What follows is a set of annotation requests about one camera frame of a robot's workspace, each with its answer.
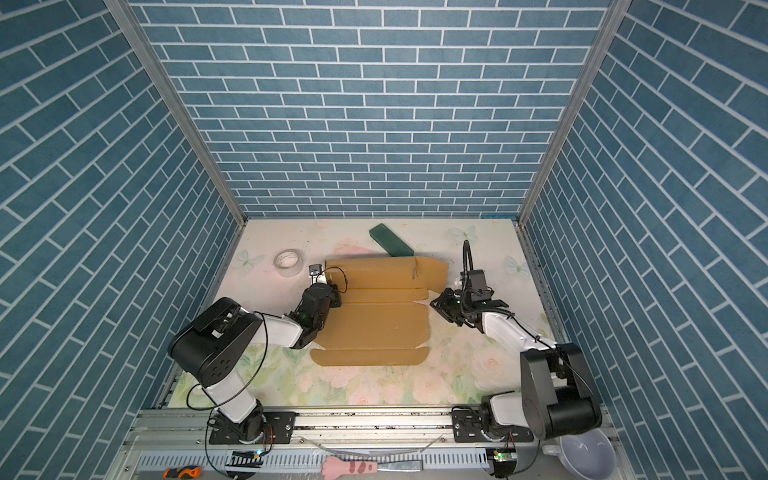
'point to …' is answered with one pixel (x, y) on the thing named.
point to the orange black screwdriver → (183, 472)
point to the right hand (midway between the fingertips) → (430, 300)
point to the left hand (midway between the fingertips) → (333, 282)
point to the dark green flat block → (390, 242)
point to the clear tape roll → (288, 262)
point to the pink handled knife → (333, 467)
